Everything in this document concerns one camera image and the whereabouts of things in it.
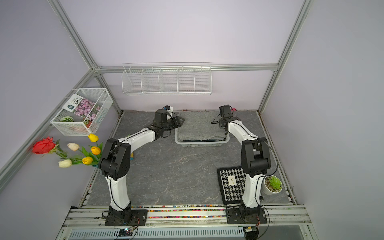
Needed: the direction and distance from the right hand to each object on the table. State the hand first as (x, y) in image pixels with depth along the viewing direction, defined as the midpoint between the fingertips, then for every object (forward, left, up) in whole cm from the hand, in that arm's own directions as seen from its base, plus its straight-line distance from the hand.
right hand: (228, 121), depth 99 cm
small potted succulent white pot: (-41, -16, -1) cm, 44 cm away
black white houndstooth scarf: (-37, +2, -7) cm, 38 cm away
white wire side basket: (-19, +83, +22) cm, 88 cm away
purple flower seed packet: (-10, +79, +24) cm, 83 cm away
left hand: (-2, +30, +4) cm, 30 cm away
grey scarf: (-4, +19, 0) cm, 19 cm away
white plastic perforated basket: (-14, +19, -5) cm, 24 cm away
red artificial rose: (-33, +81, +25) cm, 91 cm away
